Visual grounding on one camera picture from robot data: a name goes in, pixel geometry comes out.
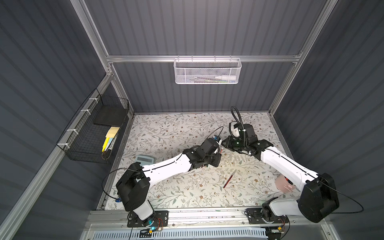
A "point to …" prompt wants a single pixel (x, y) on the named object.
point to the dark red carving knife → (229, 178)
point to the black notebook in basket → (111, 115)
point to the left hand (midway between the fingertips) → (222, 160)
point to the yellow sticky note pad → (110, 135)
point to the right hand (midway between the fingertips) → (223, 142)
